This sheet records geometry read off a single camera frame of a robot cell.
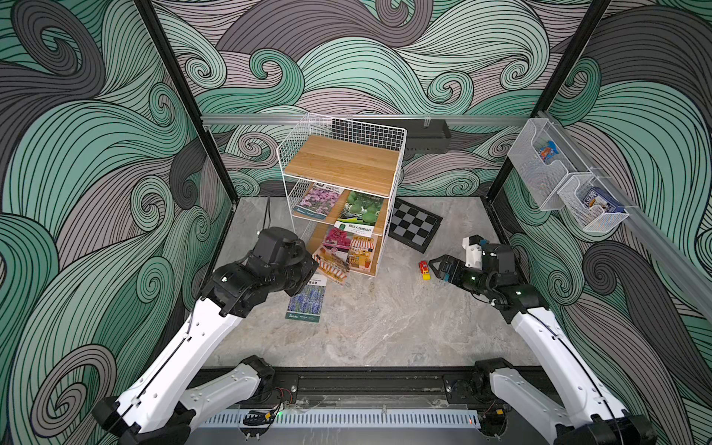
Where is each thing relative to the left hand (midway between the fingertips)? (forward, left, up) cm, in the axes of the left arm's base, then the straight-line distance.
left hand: (323, 258), depth 66 cm
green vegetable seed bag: (+19, -9, -5) cm, 22 cm away
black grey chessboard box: (+32, -31, -27) cm, 52 cm away
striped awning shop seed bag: (+20, -11, -29) cm, 37 cm away
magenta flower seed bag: (+26, -2, -28) cm, 38 cm away
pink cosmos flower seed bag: (+25, +3, -5) cm, 26 cm away
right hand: (+5, -34, -13) cm, 36 cm away
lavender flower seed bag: (+1, +8, -31) cm, 32 cm away
